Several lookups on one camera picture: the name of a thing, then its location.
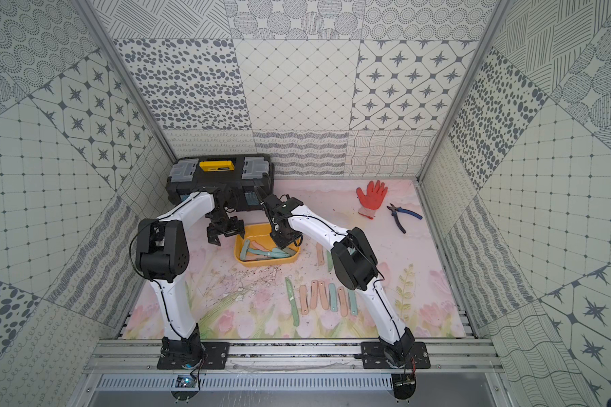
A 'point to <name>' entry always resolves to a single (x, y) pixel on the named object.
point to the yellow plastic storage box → (255, 246)
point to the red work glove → (372, 200)
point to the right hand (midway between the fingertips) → (290, 242)
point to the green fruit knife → (330, 262)
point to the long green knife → (294, 313)
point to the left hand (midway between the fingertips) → (241, 238)
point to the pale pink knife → (313, 294)
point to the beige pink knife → (304, 308)
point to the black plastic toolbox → (237, 181)
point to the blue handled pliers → (394, 214)
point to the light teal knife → (333, 297)
